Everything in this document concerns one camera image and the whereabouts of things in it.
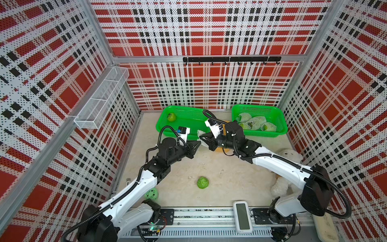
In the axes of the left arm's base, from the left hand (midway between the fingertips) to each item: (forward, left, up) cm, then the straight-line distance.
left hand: (201, 142), depth 75 cm
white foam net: (+32, -31, -17) cm, 48 cm away
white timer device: (-32, -19, -19) cm, 42 cm away
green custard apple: (-14, -1, -18) cm, 23 cm away
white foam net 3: (+23, -31, -17) cm, 42 cm away
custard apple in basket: (+34, +23, -19) cm, 45 cm away
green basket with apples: (+38, +20, -22) cm, 48 cm away
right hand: (+2, -1, +2) cm, 3 cm away
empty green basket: (+35, -54, -19) cm, 68 cm away
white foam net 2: (+23, -46, -17) cm, 54 cm away
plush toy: (-18, -41, -17) cm, 48 cm away
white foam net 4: (+23, -37, -16) cm, 46 cm away
